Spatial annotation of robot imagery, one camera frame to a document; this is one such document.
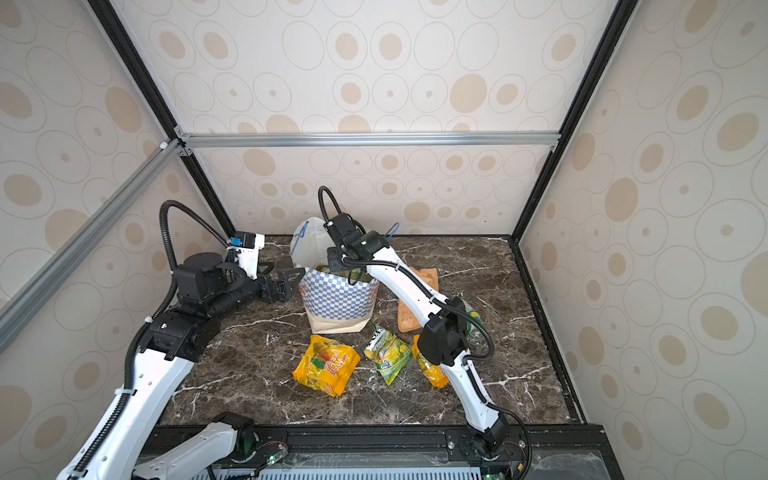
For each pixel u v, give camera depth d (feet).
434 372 2.64
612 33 2.30
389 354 2.74
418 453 2.39
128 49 2.39
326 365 2.63
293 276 2.10
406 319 3.03
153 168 2.61
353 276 2.50
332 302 2.69
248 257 1.86
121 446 1.25
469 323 1.61
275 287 1.95
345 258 2.01
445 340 1.83
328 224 2.13
